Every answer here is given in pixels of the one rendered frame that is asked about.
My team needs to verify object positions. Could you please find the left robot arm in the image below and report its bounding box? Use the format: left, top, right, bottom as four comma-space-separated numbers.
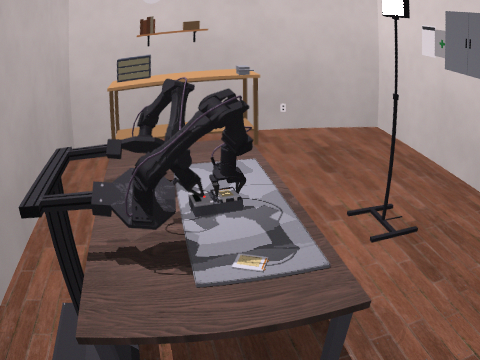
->
137, 79, 195, 172

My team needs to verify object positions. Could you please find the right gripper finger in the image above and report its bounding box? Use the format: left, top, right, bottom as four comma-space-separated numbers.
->
211, 181, 219, 197
236, 181, 246, 194

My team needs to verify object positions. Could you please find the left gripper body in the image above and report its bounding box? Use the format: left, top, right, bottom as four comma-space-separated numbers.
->
171, 168, 201, 190

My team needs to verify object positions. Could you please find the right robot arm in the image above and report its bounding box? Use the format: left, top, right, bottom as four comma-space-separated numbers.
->
132, 88, 253, 223

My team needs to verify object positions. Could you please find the white gel cassette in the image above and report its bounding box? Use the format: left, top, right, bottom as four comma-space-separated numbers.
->
232, 254, 269, 272

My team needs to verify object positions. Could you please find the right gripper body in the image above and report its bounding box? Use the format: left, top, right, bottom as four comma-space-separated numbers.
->
209, 161, 246, 183

